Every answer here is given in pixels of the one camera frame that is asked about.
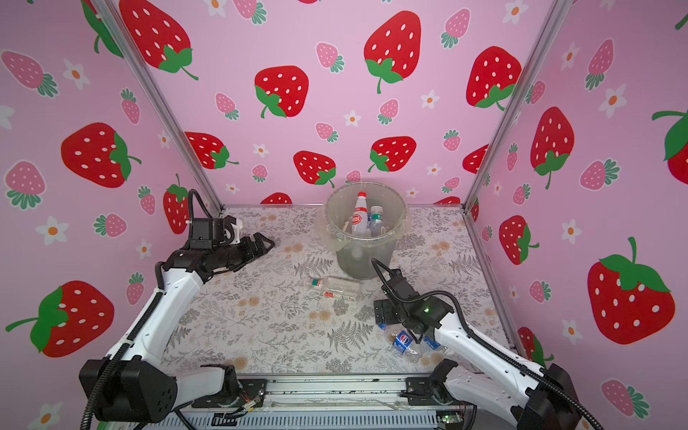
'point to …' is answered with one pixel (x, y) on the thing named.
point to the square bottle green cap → (376, 219)
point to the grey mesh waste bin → (354, 254)
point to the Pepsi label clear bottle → (404, 343)
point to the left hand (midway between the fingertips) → (266, 247)
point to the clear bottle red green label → (339, 288)
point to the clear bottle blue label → (434, 345)
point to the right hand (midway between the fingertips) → (386, 309)
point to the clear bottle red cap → (359, 219)
